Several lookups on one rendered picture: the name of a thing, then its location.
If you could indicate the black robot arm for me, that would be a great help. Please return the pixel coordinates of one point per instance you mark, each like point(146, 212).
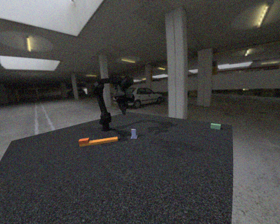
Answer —
point(122, 84)

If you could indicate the orange bar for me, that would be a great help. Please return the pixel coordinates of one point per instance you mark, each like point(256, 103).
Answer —
point(85, 141)

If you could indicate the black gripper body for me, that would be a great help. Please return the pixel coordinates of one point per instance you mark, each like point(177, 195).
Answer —
point(121, 94)

